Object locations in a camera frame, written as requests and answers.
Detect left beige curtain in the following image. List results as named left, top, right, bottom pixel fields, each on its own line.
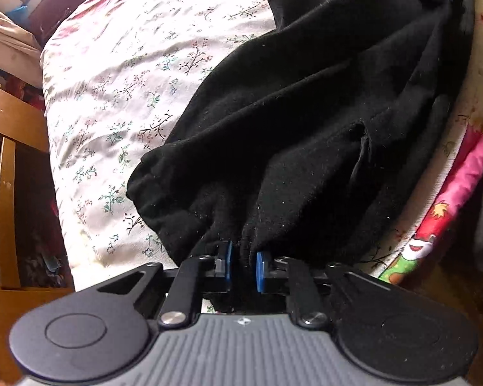
left=0, top=11, right=43, bottom=89

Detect white floral bed sheet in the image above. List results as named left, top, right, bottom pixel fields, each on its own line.
left=42, top=0, right=274, bottom=290

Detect pink yellow cartoon quilt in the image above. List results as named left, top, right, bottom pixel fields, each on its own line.
left=356, top=0, right=483, bottom=284

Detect black pants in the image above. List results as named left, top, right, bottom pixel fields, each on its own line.
left=126, top=0, right=474, bottom=268

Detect blue bag by window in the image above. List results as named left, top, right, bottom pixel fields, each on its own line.
left=6, top=5, right=29, bottom=30

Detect wooden tv cabinet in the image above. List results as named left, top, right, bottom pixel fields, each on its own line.
left=0, top=88, right=74, bottom=383

